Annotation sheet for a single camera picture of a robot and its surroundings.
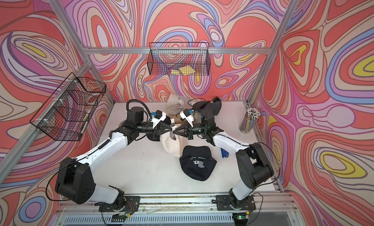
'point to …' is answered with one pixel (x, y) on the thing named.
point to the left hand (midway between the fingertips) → (173, 129)
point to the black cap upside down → (196, 162)
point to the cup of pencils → (249, 120)
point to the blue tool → (224, 153)
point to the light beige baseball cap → (176, 104)
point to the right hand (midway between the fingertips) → (175, 135)
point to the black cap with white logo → (150, 137)
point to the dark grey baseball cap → (215, 104)
